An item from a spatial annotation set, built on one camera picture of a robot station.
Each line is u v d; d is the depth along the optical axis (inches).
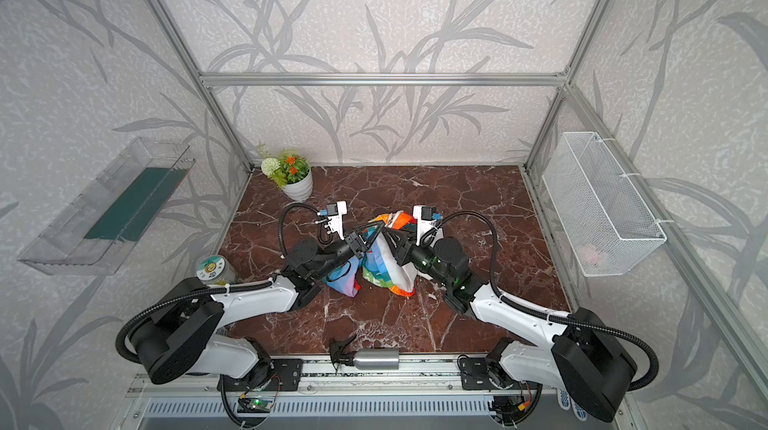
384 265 31.1
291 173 39.3
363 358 29.1
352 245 26.2
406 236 26.3
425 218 26.1
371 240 28.5
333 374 29.5
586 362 16.0
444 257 22.6
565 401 27.6
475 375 29.0
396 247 27.2
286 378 28.9
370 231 29.0
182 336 16.9
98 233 25.1
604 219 24.3
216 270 33.0
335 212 27.1
